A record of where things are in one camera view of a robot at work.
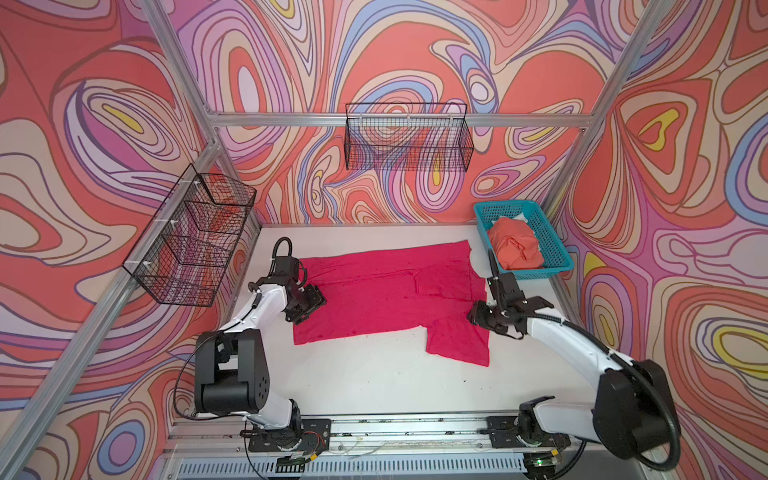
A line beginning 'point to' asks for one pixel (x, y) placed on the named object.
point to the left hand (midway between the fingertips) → (324, 303)
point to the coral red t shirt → (515, 244)
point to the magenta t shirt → (434, 286)
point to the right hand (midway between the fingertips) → (479, 325)
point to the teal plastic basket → (556, 258)
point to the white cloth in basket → (520, 217)
